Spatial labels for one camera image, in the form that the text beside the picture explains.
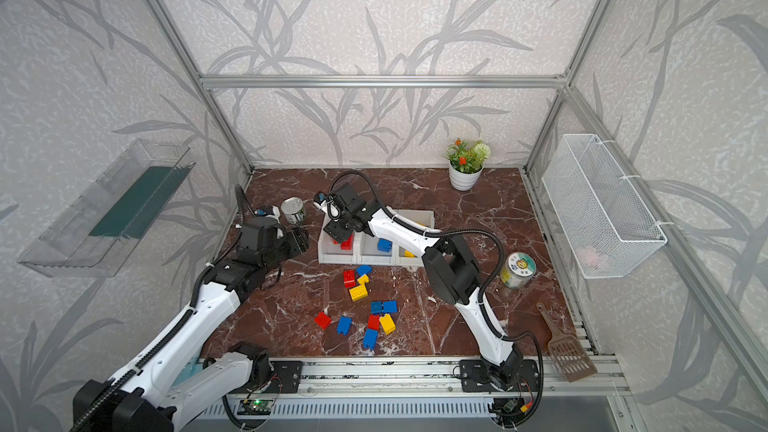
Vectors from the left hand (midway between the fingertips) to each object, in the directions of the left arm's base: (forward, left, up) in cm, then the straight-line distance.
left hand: (304, 225), depth 81 cm
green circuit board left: (-40, +8, -19) cm, 45 cm away
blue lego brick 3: (-16, -24, -17) cm, 34 cm away
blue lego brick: (+3, -21, -17) cm, 27 cm away
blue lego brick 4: (-22, -11, -17) cm, 30 cm away
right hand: (+10, -7, -7) cm, 14 cm away
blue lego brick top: (-5, -15, -17) cm, 23 cm away
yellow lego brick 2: (-12, -15, -17) cm, 25 cm away
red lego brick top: (-9, -11, -16) cm, 22 cm away
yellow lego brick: (-16, -29, +16) cm, 36 cm away
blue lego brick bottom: (-24, -19, -18) cm, 36 cm away
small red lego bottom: (-21, -20, -17) cm, 33 cm away
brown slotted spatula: (-27, -71, -17) cm, 78 cm away
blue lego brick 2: (-17, -20, -17) cm, 31 cm away
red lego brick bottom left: (-20, -5, -17) cm, 27 cm away
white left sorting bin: (+1, -3, -18) cm, 19 cm away
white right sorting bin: (-2, -27, -13) cm, 29 cm away
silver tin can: (+15, +10, -14) cm, 23 cm away
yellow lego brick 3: (-21, -24, -16) cm, 35 cm away
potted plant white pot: (+28, -49, -4) cm, 57 cm away
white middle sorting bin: (+1, -15, -17) cm, 23 cm away
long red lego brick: (+3, -9, -17) cm, 19 cm away
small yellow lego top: (-8, -15, -17) cm, 24 cm away
